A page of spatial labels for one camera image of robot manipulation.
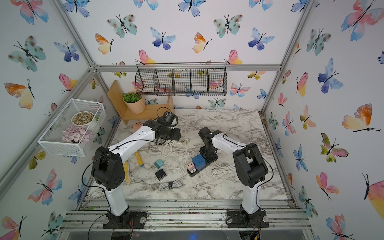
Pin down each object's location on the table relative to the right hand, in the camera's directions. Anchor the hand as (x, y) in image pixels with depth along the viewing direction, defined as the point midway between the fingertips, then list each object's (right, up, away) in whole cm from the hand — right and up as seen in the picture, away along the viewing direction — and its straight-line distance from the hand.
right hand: (202, 157), depth 92 cm
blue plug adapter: (-2, -1, -7) cm, 8 cm away
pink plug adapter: (-7, -4, -7) cm, 11 cm away
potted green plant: (-45, +34, +10) cm, 57 cm away
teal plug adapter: (-26, -4, -1) cm, 27 cm away
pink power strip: (-47, +19, +18) cm, 54 cm away
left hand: (-14, +14, -2) cm, 20 cm away
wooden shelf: (-39, +30, +27) cm, 57 cm away
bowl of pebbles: (-57, +22, -21) cm, 65 cm away
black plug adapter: (-25, -9, -4) cm, 26 cm away
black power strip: (-6, -7, -5) cm, 11 cm away
